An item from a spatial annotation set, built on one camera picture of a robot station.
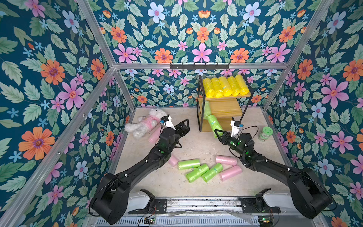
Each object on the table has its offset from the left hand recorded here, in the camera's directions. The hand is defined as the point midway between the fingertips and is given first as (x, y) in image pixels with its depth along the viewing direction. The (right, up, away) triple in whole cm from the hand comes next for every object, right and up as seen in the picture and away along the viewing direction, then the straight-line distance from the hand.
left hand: (187, 121), depth 78 cm
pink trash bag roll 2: (+24, -24, +8) cm, 35 cm away
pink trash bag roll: (-9, -25, +10) cm, 29 cm away
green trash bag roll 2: (+16, -2, +2) cm, 16 cm away
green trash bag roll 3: (+1, -27, +8) cm, 28 cm away
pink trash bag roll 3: (+26, -31, +5) cm, 41 cm away
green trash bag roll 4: (+6, -31, +4) cm, 32 cm away
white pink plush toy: (-30, -2, +20) cm, 36 cm away
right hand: (+17, -5, +2) cm, 18 cm away
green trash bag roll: (+13, +6, +10) cm, 17 cm away
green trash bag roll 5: (+17, -29, +4) cm, 34 cm away
